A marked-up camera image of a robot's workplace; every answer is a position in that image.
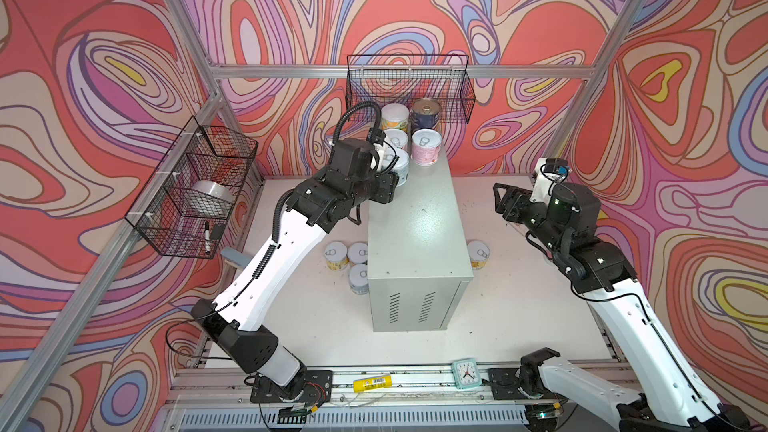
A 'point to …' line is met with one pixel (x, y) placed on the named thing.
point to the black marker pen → (207, 238)
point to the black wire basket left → (187, 203)
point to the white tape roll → (211, 192)
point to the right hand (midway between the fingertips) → (506, 195)
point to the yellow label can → (479, 253)
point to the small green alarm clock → (466, 373)
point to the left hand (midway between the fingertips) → (390, 172)
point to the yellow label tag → (372, 383)
